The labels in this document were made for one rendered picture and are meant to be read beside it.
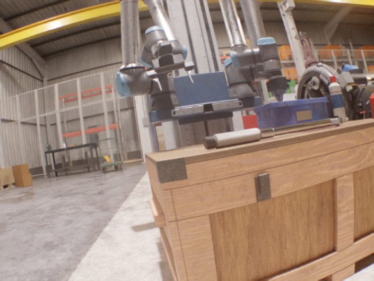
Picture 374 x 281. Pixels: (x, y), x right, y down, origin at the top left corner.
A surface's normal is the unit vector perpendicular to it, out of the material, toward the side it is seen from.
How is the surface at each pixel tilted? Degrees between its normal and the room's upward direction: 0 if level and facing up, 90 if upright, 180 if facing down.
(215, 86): 90
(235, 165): 90
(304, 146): 90
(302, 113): 90
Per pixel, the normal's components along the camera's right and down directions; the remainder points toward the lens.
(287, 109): 0.15, -0.01
